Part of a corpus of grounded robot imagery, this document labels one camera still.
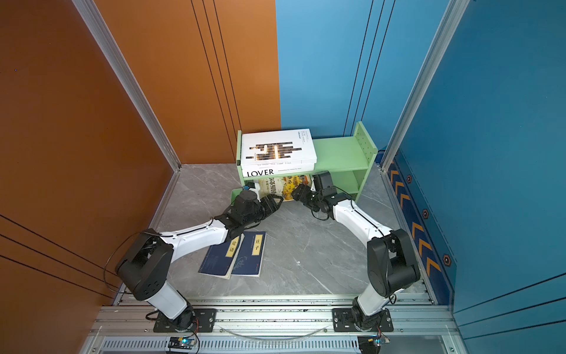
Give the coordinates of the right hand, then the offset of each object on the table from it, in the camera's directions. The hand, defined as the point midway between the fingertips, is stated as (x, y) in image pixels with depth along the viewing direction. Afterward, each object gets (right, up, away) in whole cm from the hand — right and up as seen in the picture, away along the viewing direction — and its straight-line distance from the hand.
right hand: (298, 195), depth 89 cm
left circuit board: (-38, -47, -18) cm, 63 cm away
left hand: (-7, -1, -2) cm, 7 cm away
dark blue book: (-30, -25, -3) cm, 39 cm away
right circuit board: (+23, -47, -18) cm, 56 cm away
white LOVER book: (-10, +10, -11) cm, 18 cm away
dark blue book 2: (-19, -26, -2) cm, 32 cm away
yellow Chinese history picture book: (-7, +4, +6) cm, 10 cm away
